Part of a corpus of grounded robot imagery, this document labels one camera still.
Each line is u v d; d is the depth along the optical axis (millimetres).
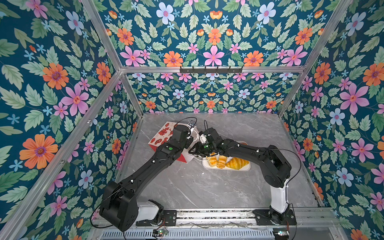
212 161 900
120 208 400
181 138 624
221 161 906
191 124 709
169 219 735
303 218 750
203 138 818
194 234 766
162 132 961
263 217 719
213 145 716
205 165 912
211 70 916
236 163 883
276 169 505
